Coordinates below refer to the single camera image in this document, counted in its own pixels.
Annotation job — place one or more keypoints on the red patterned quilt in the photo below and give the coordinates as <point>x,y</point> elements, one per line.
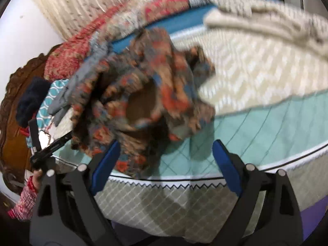
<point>71,53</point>

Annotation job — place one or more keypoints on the smartphone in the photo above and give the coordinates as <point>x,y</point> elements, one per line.
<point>44,139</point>

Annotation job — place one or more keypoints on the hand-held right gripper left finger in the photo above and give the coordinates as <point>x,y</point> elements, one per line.
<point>107,169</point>

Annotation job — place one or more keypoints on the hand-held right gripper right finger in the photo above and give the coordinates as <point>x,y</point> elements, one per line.
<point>228,169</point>

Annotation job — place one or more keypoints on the purple cloth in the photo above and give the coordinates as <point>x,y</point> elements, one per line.
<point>311,219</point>

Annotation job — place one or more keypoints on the blue sheet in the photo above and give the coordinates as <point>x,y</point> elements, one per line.
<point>158,28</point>

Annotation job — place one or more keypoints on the carved wooden headboard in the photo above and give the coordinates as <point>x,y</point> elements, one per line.
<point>15,143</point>

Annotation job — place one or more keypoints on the person's left hand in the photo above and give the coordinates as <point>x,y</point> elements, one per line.
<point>37,178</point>

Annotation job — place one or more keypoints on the teal patterned cloth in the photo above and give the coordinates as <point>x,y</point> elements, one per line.
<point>52,94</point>

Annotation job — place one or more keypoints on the cream zigzag bedspread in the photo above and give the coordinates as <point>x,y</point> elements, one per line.
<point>256,74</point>

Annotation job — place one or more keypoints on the grey folded cloth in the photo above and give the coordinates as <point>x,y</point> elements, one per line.
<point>84,74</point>

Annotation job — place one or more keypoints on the floral patterned garment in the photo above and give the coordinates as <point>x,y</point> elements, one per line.
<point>153,87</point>

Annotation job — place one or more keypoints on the dark navy cloth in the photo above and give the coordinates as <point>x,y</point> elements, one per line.
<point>32,102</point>

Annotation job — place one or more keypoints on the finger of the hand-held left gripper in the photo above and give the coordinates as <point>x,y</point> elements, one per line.
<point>34,135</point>
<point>57,143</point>

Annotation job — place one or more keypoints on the cream ribbed curtain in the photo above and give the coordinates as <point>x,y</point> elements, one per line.
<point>84,2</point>

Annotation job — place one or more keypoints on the cream knitted blanket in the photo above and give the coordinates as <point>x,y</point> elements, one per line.
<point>269,18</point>

